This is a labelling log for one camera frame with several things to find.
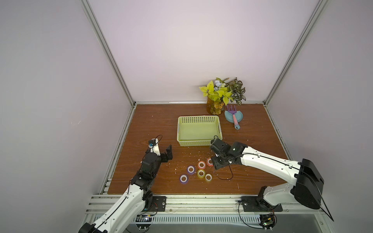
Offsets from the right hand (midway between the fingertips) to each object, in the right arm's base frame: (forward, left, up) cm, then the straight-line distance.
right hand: (216, 159), depth 80 cm
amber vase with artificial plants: (+38, -5, +16) cm, 42 cm away
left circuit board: (-29, +38, -11) cm, 49 cm away
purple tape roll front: (-9, +19, -8) cm, 22 cm away
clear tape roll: (-8, +4, -8) cm, 12 cm away
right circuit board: (-27, -24, -10) cm, 38 cm away
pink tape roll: (+1, +7, -8) cm, 11 cm away
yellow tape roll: (-7, +9, -7) cm, 13 cm away
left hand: (+6, +29, +4) cm, 30 cm away
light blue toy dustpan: (+39, -14, -8) cm, 42 cm away
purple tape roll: (-3, +15, -8) cm, 17 cm away
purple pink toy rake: (+29, -18, -7) cm, 34 cm away
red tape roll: (+1, +4, -6) cm, 7 cm away
